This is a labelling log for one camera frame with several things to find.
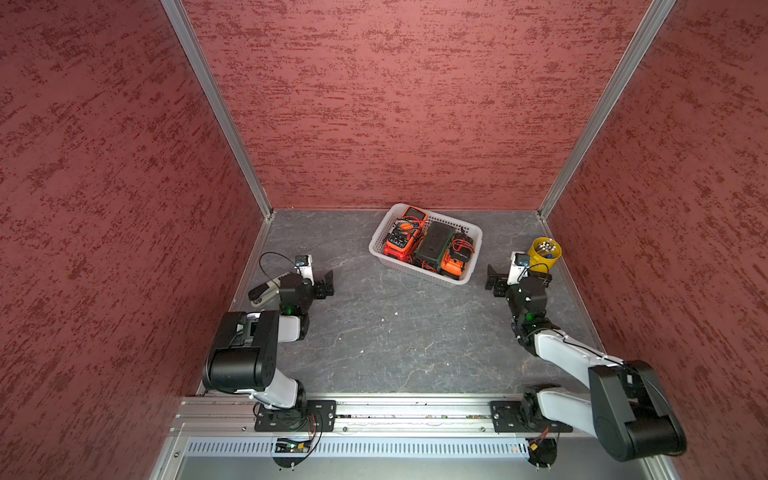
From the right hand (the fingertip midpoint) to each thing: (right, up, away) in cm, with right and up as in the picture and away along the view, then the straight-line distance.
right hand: (503, 269), depth 89 cm
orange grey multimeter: (-29, +13, +8) cm, 33 cm away
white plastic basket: (-39, +9, +11) cm, 42 cm away
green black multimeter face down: (-20, +8, +9) cm, 23 cm away
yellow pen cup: (+14, +5, +2) cm, 15 cm away
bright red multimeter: (-29, +4, +10) cm, 31 cm away
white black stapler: (-74, -8, +4) cm, 74 cm away
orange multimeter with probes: (-15, 0, +6) cm, 16 cm away
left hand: (-58, -3, +6) cm, 59 cm away
